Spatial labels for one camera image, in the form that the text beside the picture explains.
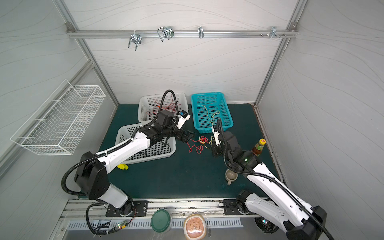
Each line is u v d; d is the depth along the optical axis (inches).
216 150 25.6
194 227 26.1
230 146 20.6
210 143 30.7
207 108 46.3
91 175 16.7
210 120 43.0
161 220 24.5
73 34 30.1
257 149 32.4
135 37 30.7
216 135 25.5
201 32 30.7
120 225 27.0
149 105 46.3
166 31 30.0
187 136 28.2
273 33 30.2
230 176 32.9
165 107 46.7
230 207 27.7
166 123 25.2
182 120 28.2
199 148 34.8
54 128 26.1
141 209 29.0
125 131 37.7
